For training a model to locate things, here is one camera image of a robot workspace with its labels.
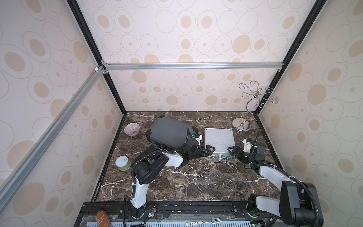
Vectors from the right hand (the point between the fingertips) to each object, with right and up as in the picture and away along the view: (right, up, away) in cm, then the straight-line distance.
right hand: (237, 151), depth 90 cm
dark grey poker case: (-43, +12, +5) cm, 45 cm away
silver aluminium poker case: (-8, +7, +10) cm, 15 cm away
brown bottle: (-74, -29, -21) cm, 82 cm away
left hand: (-15, +1, -3) cm, 15 cm away
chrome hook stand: (+12, +34, -2) cm, 36 cm away
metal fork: (-20, -31, -20) cm, 42 cm away
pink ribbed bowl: (-74, +13, +16) cm, 76 cm away
